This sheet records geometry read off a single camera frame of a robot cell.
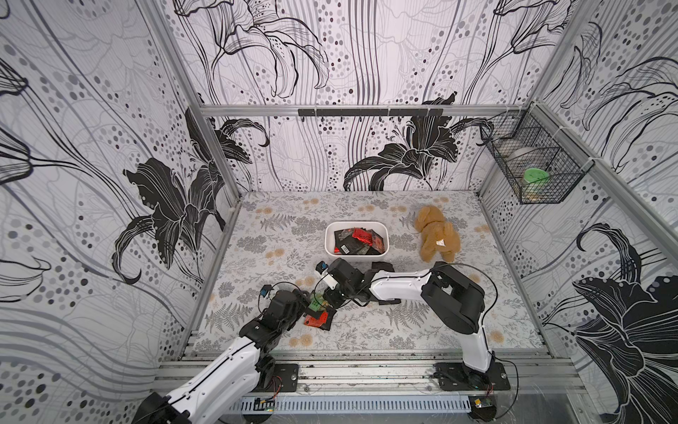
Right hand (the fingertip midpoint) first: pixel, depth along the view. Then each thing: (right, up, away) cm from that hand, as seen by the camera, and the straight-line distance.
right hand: (327, 292), depth 91 cm
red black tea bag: (+15, +19, +7) cm, 25 cm away
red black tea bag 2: (-2, -6, -8) cm, 10 cm away
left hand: (-6, -2, -5) cm, 8 cm away
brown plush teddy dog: (+38, +20, -2) cm, 43 cm away
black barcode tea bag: (+7, +16, +7) cm, 19 cm away
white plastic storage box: (0, +23, +10) cm, 25 cm away
